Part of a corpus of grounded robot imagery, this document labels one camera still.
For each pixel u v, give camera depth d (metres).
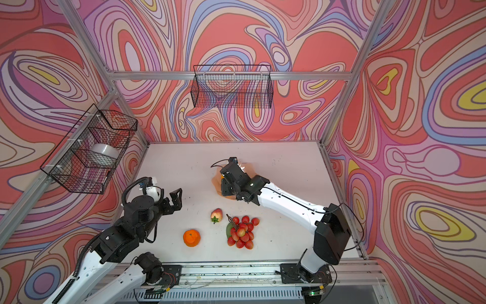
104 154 0.70
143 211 0.51
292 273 0.74
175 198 0.63
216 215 0.84
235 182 0.58
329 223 0.45
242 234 0.75
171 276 0.72
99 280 0.45
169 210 0.62
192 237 0.78
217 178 0.98
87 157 0.70
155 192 0.60
